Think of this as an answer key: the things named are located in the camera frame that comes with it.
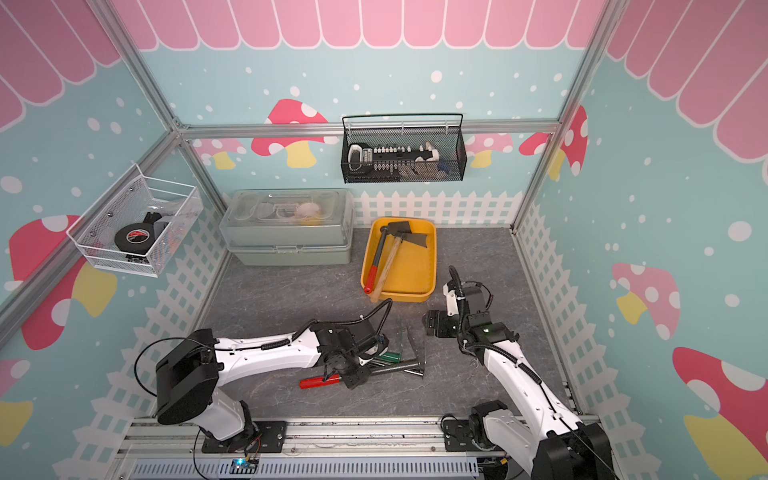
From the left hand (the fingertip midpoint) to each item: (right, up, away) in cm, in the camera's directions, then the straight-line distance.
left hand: (356, 378), depth 81 cm
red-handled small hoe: (+10, +44, +35) cm, 58 cm away
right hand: (+22, +16, +3) cm, 27 cm away
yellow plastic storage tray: (+17, +26, +26) cm, 40 cm away
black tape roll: (-51, +38, -10) cm, 65 cm away
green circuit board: (-27, -19, -8) cm, 34 cm away
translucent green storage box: (-26, +43, +22) cm, 55 cm away
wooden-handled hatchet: (+19, +40, +36) cm, 57 cm away
